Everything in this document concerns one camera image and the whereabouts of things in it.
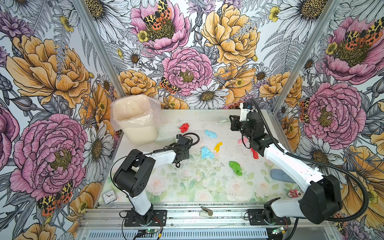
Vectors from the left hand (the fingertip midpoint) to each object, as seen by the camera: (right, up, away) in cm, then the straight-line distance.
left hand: (182, 156), depth 96 cm
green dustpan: (-12, +12, +12) cm, 21 cm away
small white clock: (-37, -18, -17) cm, 44 cm away
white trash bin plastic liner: (-22, +25, -13) cm, 36 cm away
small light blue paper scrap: (+19, +13, +11) cm, 26 cm away
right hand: (+27, +23, -14) cm, 38 cm away
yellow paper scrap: (+23, +5, +5) cm, 24 cm away
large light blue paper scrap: (+16, +2, +1) cm, 16 cm away
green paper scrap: (+33, -5, -5) cm, 34 cm away
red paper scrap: (0, +18, +12) cm, 22 cm away
